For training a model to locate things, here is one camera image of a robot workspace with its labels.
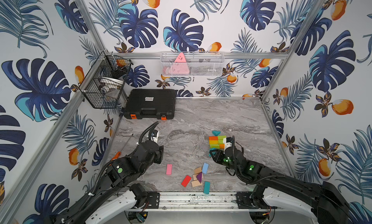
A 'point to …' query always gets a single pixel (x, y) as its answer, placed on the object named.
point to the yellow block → (213, 142)
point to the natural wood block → (195, 183)
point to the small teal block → (209, 154)
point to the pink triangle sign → (180, 66)
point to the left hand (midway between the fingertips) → (159, 144)
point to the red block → (186, 181)
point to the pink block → (169, 169)
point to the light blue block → (205, 168)
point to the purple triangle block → (199, 177)
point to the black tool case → (150, 104)
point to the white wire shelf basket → (192, 63)
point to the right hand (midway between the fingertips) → (210, 152)
